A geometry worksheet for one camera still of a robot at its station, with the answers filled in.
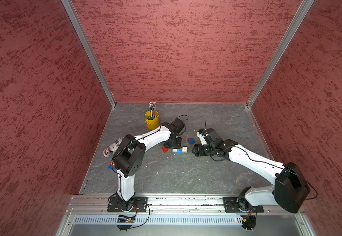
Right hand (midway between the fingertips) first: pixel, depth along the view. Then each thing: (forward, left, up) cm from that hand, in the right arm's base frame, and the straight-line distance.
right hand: (196, 153), depth 84 cm
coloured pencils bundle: (+29, +27, +6) cm, 40 cm away
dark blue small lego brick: (+11, +1, -6) cm, 12 cm away
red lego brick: (+6, +19, -7) cm, 21 cm away
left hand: (+5, +13, -4) cm, 14 cm away
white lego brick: (+5, +6, -6) cm, 10 cm away
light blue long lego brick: (+4, +9, -7) cm, 12 cm away
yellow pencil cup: (+21, +27, +1) cm, 35 cm away
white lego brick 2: (+4, +13, -4) cm, 14 cm away
